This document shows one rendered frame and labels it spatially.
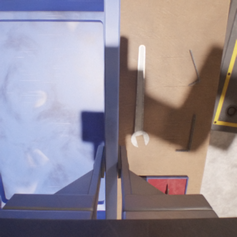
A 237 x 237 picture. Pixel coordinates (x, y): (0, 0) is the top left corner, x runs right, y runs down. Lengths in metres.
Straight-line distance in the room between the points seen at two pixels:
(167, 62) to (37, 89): 0.27
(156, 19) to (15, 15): 0.26
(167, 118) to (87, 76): 0.24
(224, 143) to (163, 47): 0.81
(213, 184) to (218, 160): 0.16
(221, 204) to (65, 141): 1.20
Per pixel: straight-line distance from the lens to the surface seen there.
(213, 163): 1.14
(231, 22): 0.65
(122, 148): 0.15
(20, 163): 0.30
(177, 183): 0.50
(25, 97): 0.26
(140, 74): 0.38
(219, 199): 1.31
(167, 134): 0.43
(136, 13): 0.41
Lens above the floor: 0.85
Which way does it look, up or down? 75 degrees down
